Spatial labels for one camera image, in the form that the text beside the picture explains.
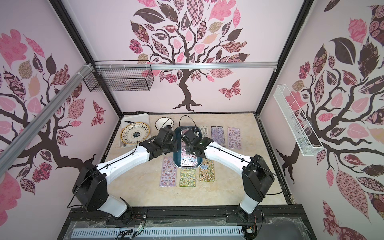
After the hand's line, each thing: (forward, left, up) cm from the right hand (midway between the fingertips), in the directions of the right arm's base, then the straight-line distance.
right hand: (192, 148), depth 85 cm
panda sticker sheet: (-9, -8, -13) cm, 18 cm away
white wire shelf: (-8, -52, +19) cm, 56 cm away
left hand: (+1, +10, 0) cm, 10 cm away
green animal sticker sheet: (-12, +3, -13) cm, 18 cm away
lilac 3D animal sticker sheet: (+16, -30, -14) cm, 37 cm away
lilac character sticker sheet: (-10, +15, -13) cm, 22 cm away
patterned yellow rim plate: (+21, +43, -11) cm, 49 cm away
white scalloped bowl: (+31, +23, -11) cm, 40 cm away
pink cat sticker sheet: (-5, +3, -4) cm, 7 cm away
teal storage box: (-5, +7, -4) cm, 9 cm away
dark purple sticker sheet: (+19, -18, -13) cm, 29 cm away
